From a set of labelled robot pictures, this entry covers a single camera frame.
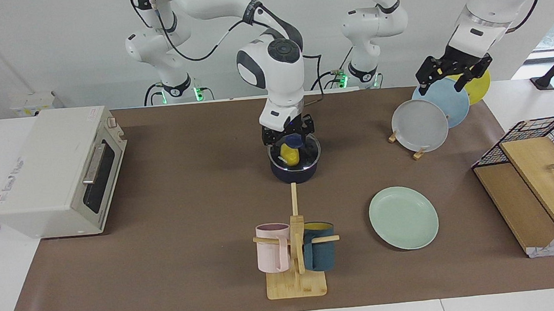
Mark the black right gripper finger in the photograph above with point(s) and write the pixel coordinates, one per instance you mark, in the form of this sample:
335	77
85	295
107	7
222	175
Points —
309	136
272	142

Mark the dark wooden cutting board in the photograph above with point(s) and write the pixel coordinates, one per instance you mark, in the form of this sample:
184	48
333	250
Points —
513	201

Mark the white power box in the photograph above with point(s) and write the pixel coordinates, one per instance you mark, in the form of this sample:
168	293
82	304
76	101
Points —
35	103

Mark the dark teal mug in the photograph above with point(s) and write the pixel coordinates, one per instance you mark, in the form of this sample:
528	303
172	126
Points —
322	256

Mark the light blue plate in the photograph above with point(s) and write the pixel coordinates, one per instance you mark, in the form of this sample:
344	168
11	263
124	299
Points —
453	107

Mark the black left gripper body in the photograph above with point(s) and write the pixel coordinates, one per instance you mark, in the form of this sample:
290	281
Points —
452	63

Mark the white toaster oven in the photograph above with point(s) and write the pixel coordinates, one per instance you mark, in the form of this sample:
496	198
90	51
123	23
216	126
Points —
46	173

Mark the glass lid with blue knob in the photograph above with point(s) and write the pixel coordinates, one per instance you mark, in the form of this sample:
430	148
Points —
310	155

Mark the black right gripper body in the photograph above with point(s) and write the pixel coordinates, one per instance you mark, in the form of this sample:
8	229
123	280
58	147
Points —
287	129

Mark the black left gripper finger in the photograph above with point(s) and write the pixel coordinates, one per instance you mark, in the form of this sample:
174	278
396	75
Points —
424	88
462	83

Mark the yellow potato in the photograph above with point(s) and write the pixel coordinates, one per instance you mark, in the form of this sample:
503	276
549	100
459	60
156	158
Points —
290	157

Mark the wooden plate rack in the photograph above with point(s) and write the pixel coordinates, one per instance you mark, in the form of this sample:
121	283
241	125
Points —
419	154

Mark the brown table mat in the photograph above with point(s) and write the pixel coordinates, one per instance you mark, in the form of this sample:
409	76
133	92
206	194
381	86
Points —
206	260

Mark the pink mug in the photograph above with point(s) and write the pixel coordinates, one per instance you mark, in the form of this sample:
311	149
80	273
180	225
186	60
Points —
270	255

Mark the light green plate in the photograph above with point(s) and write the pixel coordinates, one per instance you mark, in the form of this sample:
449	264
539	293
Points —
403	217

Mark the wooden mug rack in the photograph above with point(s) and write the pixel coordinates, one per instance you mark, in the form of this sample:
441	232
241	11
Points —
297	285

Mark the yellow plate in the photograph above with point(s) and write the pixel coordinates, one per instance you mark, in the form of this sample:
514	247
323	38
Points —
480	91

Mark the grey plate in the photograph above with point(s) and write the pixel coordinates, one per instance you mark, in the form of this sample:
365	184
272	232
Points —
419	125

